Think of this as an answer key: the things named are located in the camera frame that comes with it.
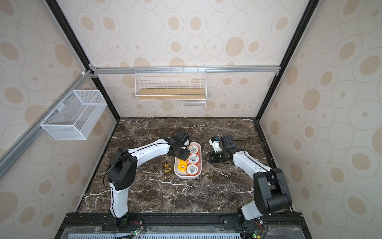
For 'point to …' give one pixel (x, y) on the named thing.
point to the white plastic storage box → (184, 175)
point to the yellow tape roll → (182, 165)
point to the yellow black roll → (167, 167)
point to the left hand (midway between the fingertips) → (187, 154)
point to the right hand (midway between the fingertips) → (207, 159)
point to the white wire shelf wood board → (187, 85)
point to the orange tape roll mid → (193, 149)
